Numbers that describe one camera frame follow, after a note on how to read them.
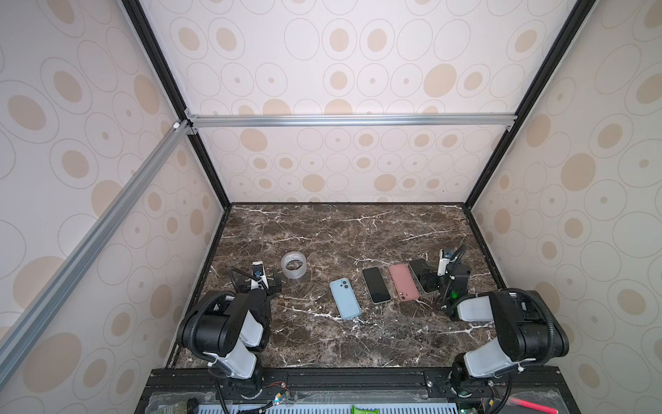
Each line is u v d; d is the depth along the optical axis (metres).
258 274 0.74
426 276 0.89
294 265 1.00
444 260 0.83
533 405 0.70
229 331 0.45
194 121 0.90
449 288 0.73
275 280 0.83
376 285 0.95
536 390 0.73
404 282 0.95
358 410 0.69
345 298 0.90
